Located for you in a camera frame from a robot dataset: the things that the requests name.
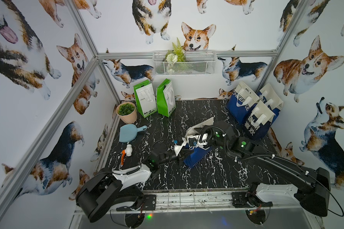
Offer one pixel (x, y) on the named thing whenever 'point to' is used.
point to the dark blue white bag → (260, 120)
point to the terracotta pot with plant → (127, 112)
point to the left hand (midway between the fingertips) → (194, 150)
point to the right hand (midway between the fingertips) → (195, 126)
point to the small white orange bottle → (128, 151)
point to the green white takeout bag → (145, 98)
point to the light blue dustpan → (128, 132)
